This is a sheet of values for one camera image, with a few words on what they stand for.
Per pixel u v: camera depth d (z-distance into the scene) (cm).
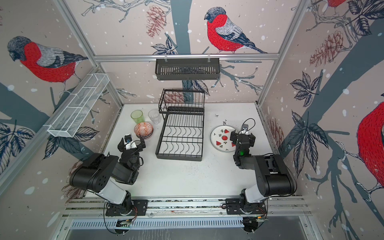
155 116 110
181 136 98
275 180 44
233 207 73
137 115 105
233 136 86
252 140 83
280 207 74
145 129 100
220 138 98
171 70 107
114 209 73
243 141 70
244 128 79
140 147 81
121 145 80
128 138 73
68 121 71
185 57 93
